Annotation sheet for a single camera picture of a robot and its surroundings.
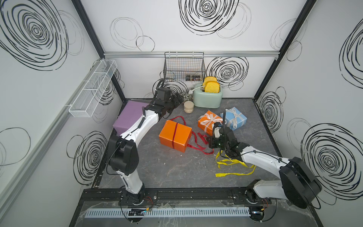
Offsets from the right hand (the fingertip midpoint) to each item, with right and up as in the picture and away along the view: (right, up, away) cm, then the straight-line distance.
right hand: (206, 139), depth 86 cm
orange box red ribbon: (-19, +2, +1) cm, 19 cm away
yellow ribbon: (+14, -14, 0) cm, 19 cm away
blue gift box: (+21, +12, +11) cm, 27 cm away
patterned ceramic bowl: (-12, +30, +33) cm, 46 cm away
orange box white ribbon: (-2, +6, +13) cm, 14 cm away
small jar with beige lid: (-10, +21, +23) cm, 32 cm away
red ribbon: (-6, -6, +7) cm, 11 cm away
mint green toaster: (+3, +26, +21) cm, 33 cm away
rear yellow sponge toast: (+5, +42, +19) cm, 46 cm away
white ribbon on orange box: (+5, +12, +11) cm, 17 cm away
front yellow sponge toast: (+7, +35, +16) cm, 39 cm away
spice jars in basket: (-8, +38, +1) cm, 39 cm away
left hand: (-16, +24, -1) cm, 29 cm away
